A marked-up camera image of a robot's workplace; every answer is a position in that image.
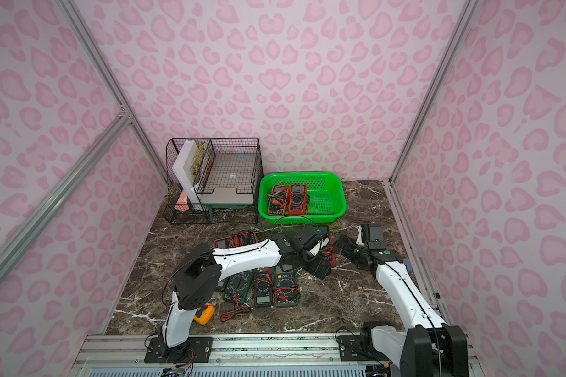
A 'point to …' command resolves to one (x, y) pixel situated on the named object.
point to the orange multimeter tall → (277, 200)
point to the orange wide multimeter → (240, 239)
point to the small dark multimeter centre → (263, 287)
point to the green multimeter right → (285, 291)
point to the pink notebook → (181, 203)
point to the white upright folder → (197, 194)
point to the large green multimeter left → (236, 287)
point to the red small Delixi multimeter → (298, 199)
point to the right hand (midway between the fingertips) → (342, 246)
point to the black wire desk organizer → (199, 214)
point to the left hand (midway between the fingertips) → (323, 263)
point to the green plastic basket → (327, 200)
